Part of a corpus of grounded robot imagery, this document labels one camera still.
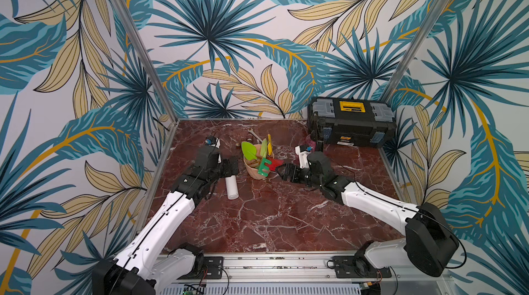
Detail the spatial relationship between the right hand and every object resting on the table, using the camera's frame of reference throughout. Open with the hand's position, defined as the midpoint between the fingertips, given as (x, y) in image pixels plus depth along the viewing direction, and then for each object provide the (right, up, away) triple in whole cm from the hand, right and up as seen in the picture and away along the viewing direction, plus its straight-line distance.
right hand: (270, 180), depth 79 cm
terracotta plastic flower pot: (-7, +4, +14) cm, 17 cm away
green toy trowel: (-10, +11, +14) cm, 20 cm away
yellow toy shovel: (0, +13, +5) cm, 14 cm away
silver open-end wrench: (-7, +17, +32) cm, 37 cm away
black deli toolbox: (+38, +24, +18) cm, 48 cm away
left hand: (-17, +6, 0) cm, 18 cm away
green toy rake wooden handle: (-3, +5, +5) cm, 7 cm away
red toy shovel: (+1, +5, +6) cm, 8 cm away
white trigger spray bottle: (-17, -5, +11) cm, 21 cm away
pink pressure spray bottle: (+17, +14, +11) cm, 25 cm away
